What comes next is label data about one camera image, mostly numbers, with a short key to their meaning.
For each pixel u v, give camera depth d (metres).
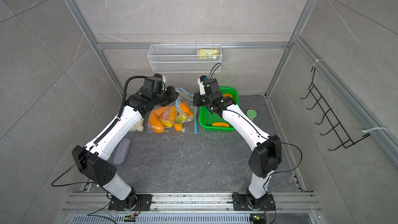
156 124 0.95
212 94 0.60
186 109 0.92
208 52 0.84
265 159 0.45
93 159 0.42
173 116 0.95
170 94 0.67
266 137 0.47
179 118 0.86
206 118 1.06
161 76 0.71
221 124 0.98
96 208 0.75
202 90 0.71
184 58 1.00
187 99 0.87
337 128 0.63
